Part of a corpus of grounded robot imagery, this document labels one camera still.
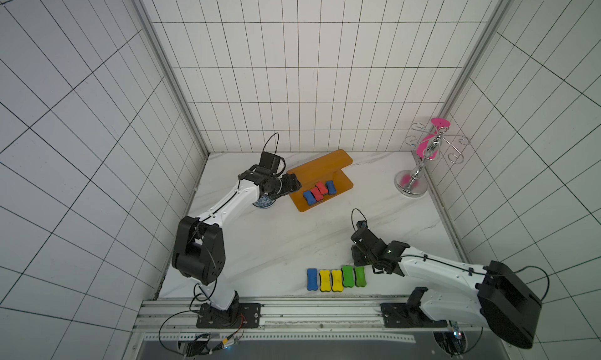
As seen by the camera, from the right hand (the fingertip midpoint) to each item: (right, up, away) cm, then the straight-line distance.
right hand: (349, 253), depth 86 cm
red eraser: (-11, +21, +15) cm, 28 cm away
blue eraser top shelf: (-14, -7, -7) cm, 17 cm away
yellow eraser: (-10, -7, -7) cm, 14 cm away
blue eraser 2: (-5, +24, +17) cm, 30 cm away
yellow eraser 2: (-6, -7, -7) cm, 11 cm away
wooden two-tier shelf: (-6, +33, +12) cm, 35 cm away
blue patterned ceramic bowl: (-34, +18, +14) cm, 41 cm away
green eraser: (-2, -5, -7) cm, 9 cm away
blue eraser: (-15, +20, +14) cm, 28 cm away
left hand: (-22, +23, +1) cm, 32 cm away
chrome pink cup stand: (+34, +26, +21) cm, 48 cm away
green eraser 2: (+2, -6, -7) cm, 9 cm away
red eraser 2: (-9, +24, +17) cm, 31 cm away
